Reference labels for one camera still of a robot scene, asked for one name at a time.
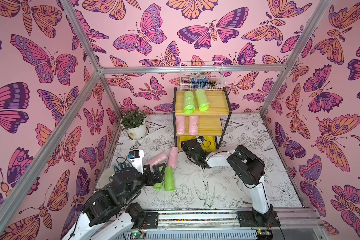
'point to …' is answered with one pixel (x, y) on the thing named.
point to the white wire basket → (202, 81)
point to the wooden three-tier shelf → (212, 122)
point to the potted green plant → (134, 122)
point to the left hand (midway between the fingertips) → (160, 164)
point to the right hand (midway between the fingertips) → (181, 141)
